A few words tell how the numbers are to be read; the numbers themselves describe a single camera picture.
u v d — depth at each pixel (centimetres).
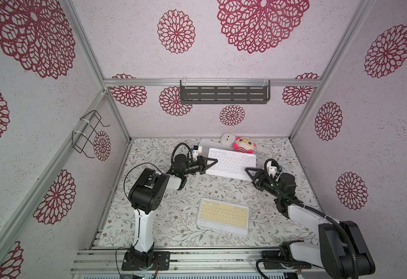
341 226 43
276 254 75
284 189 67
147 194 54
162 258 75
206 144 117
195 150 88
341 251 42
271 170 79
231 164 85
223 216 84
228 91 93
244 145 109
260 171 76
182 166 78
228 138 117
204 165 83
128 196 55
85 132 76
